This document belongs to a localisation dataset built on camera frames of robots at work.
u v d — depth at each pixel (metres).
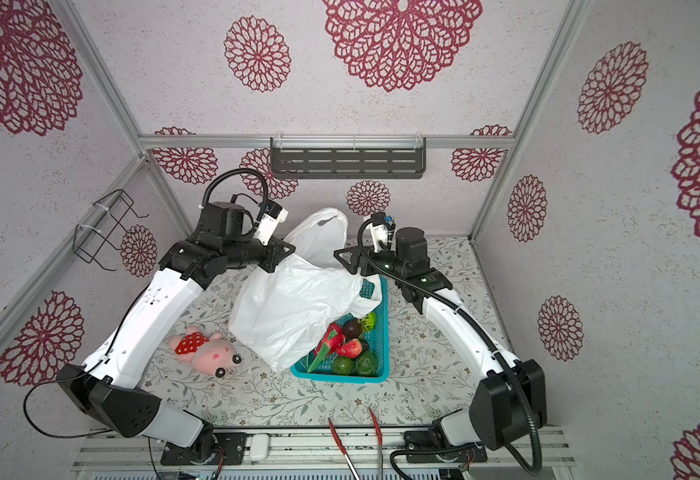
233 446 0.74
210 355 0.81
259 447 0.73
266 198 0.59
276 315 0.76
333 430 0.78
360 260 0.65
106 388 0.39
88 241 0.73
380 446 0.76
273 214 0.61
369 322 0.90
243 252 0.59
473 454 0.72
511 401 0.41
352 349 0.81
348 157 0.96
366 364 0.81
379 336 0.94
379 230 0.67
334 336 0.85
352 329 0.87
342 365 0.81
